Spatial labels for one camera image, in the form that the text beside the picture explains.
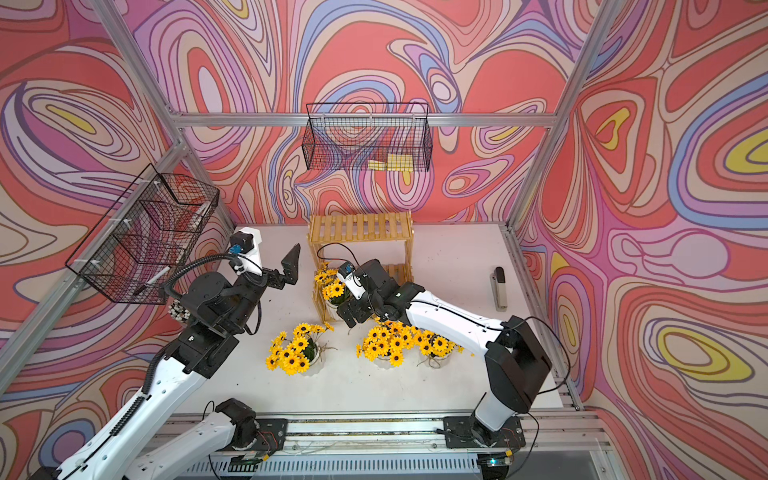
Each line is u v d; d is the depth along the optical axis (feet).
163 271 2.46
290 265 1.89
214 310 1.56
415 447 2.40
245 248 1.67
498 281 3.23
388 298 1.99
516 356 1.48
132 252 2.40
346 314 2.36
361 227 2.69
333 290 2.62
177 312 2.51
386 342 2.41
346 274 2.32
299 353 2.42
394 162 2.84
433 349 2.42
